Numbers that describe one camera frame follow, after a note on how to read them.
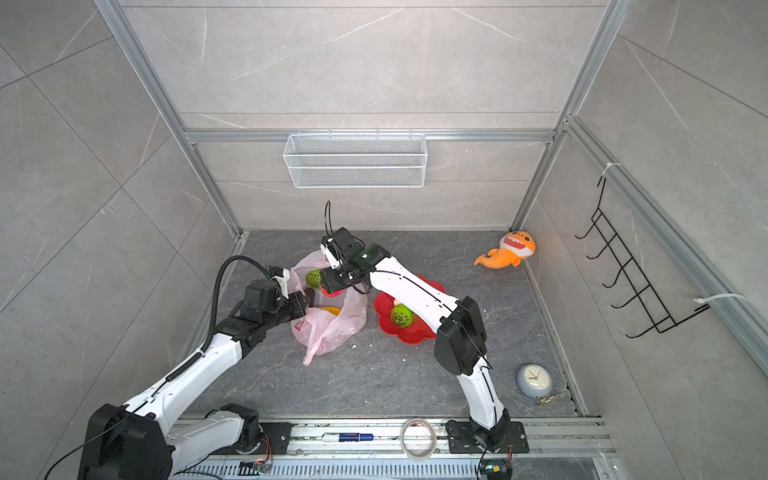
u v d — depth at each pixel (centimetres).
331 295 82
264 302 64
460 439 73
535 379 80
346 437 73
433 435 73
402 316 88
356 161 101
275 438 73
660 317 60
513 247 105
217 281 60
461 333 49
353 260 60
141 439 39
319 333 80
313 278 98
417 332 92
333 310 82
